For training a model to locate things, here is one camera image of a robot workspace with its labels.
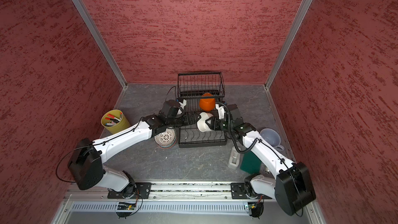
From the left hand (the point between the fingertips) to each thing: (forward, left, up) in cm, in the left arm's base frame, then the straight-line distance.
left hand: (195, 121), depth 80 cm
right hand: (-1, -7, -1) cm, 7 cm away
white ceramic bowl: (+1, -3, -5) cm, 7 cm away
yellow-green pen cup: (-3, +44, -3) cm, 44 cm away
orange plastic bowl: (+19, -7, -7) cm, 22 cm away
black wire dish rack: (+33, -1, -12) cm, 35 cm away
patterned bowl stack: (-6, +16, -11) cm, 20 cm away
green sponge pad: (-16, -31, -16) cm, 38 cm away
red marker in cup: (+4, +48, -7) cm, 49 cm away
